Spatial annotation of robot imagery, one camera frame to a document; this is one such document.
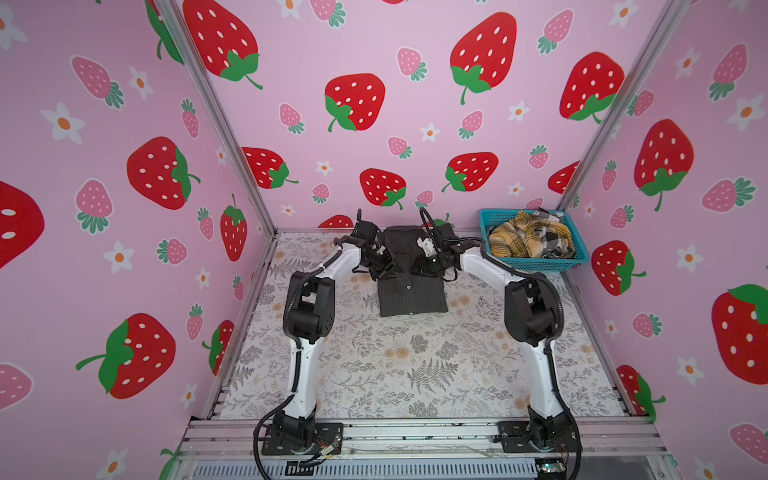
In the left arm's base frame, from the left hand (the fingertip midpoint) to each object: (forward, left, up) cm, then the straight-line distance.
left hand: (404, 269), depth 97 cm
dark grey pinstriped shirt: (-6, 0, -5) cm, 8 cm away
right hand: (+1, -3, -1) cm, 3 cm away
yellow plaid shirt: (+15, -43, +1) cm, 45 cm away
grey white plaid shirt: (+9, -52, +3) cm, 53 cm away
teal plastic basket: (+26, -34, 0) cm, 43 cm away
